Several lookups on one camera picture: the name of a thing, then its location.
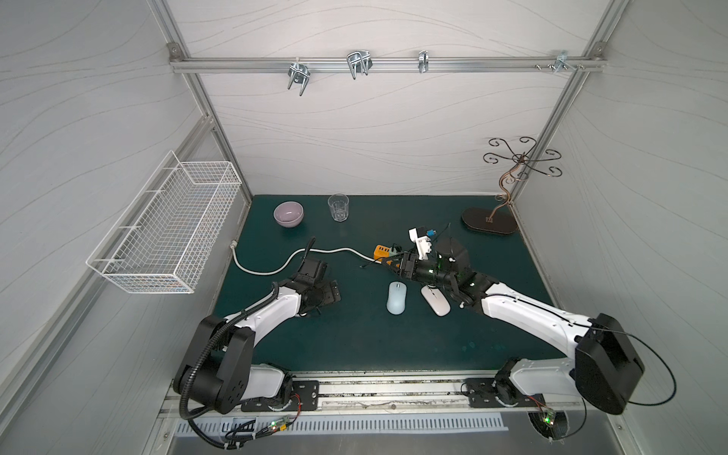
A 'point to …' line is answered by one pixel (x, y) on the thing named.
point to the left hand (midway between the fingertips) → (328, 296)
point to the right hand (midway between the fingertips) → (385, 262)
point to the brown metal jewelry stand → (502, 220)
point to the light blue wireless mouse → (396, 298)
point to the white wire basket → (162, 239)
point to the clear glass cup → (339, 204)
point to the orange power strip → (381, 252)
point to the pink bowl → (288, 213)
